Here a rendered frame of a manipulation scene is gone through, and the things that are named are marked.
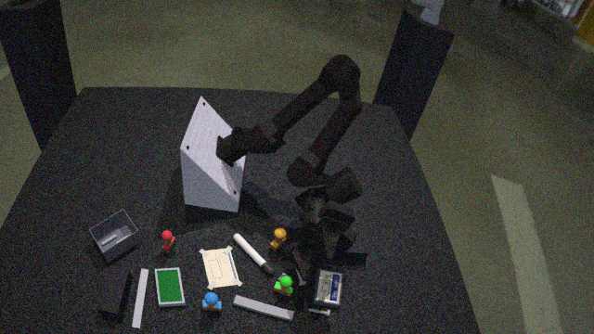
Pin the cream paper card taped down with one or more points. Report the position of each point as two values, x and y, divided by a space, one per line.
220 268

